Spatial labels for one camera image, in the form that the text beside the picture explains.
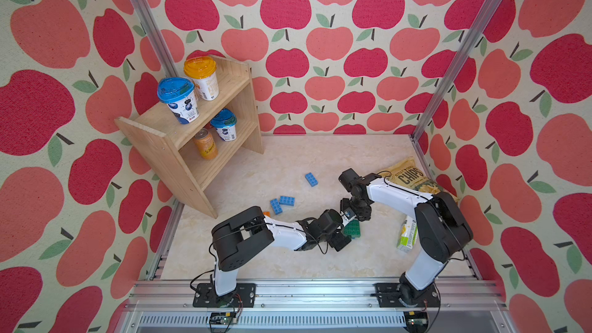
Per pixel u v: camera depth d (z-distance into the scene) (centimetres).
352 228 86
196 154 82
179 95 59
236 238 49
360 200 75
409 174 96
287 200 96
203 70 65
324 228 68
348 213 76
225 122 84
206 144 78
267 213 93
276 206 93
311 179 102
